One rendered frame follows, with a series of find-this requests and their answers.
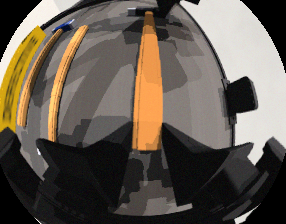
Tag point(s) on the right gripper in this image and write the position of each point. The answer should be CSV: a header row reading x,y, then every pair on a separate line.
x,y
166,5

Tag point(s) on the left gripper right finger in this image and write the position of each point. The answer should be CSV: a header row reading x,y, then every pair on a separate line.
x,y
193,165

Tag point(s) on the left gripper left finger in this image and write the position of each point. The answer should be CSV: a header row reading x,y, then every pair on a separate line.
x,y
103,163

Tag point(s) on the yellow bin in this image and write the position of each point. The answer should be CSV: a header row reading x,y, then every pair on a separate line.
x,y
16,71

